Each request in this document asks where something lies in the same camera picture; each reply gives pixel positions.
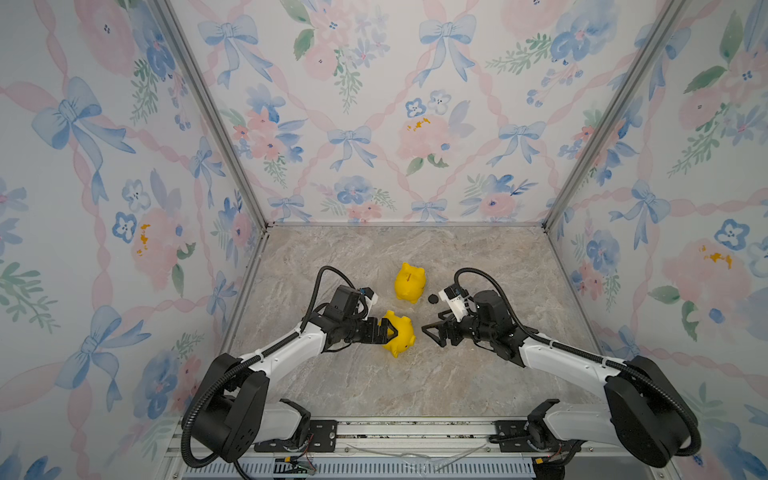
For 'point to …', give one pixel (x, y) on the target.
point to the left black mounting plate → (321, 437)
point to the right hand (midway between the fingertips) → (433, 321)
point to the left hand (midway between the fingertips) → (387, 332)
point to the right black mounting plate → (512, 437)
